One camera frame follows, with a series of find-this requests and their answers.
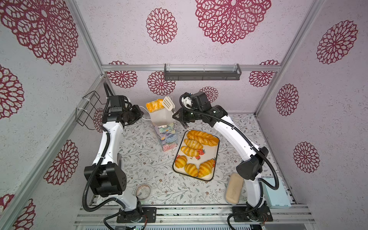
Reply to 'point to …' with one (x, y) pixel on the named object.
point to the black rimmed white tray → (208, 152)
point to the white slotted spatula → (167, 103)
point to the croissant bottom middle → (191, 169)
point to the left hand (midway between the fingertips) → (144, 112)
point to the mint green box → (276, 199)
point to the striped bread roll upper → (193, 144)
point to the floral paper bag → (166, 128)
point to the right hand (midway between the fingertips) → (172, 114)
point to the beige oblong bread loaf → (234, 189)
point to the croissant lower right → (205, 168)
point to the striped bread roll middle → (190, 152)
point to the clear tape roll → (143, 191)
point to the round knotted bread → (155, 105)
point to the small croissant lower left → (180, 162)
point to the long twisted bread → (205, 138)
